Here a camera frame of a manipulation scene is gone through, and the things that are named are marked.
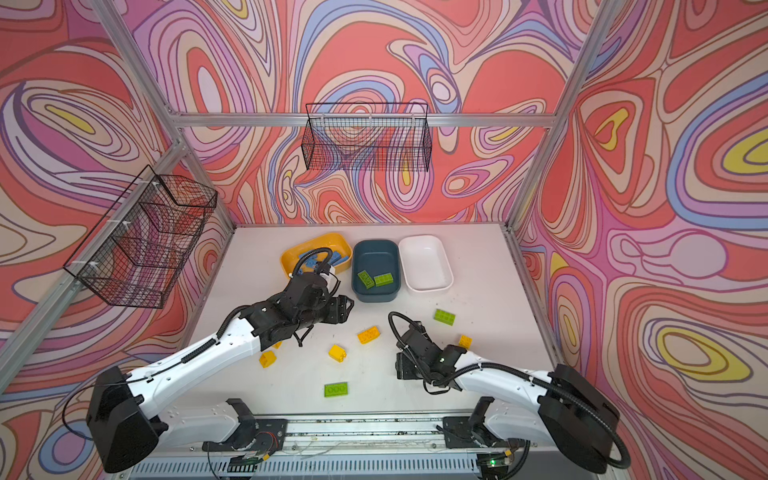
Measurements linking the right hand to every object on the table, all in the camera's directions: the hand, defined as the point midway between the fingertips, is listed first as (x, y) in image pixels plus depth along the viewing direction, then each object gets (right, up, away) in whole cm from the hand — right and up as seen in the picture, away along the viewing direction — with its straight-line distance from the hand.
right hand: (408, 372), depth 84 cm
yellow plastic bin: (-33, +31, +23) cm, 51 cm away
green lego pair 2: (-7, +25, +17) cm, 31 cm away
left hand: (-17, +21, -6) cm, 28 cm away
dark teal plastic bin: (-10, +28, +21) cm, 36 cm away
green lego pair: (-13, +25, +18) cm, 33 cm away
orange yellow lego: (-13, +8, +6) cm, 16 cm away
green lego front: (-20, -3, -4) cm, 21 cm away
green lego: (+12, +14, +9) cm, 20 cm away
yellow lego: (-20, +5, +2) cm, 21 cm away
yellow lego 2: (+17, +8, +2) cm, 19 cm away
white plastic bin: (+8, +30, +23) cm, 39 cm away
